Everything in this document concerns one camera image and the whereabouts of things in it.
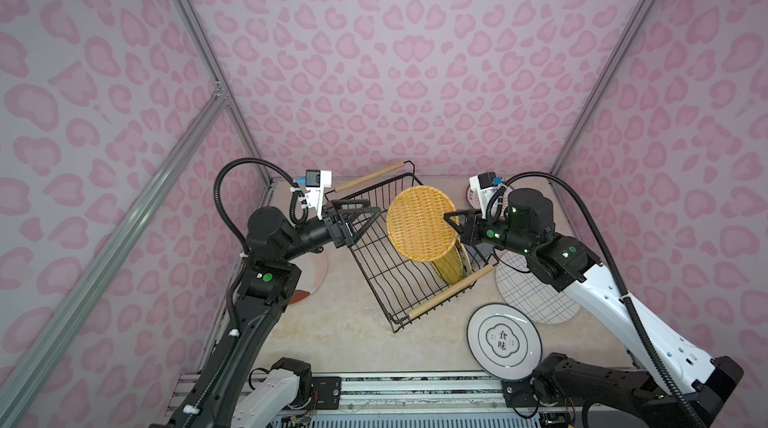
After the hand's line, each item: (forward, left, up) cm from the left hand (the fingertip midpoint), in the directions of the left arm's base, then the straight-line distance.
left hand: (374, 207), depth 57 cm
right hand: (+3, -15, -8) cm, 17 cm away
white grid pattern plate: (-2, -42, -41) cm, 59 cm away
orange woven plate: (+5, -9, -13) cm, 17 cm away
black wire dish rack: (+1, -6, -39) cm, 40 cm away
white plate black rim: (-14, -33, -41) cm, 54 cm away
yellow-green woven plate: (+4, -21, -31) cm, 37 cm away
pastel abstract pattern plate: (+9, +22, -41) cm, 48 cm away
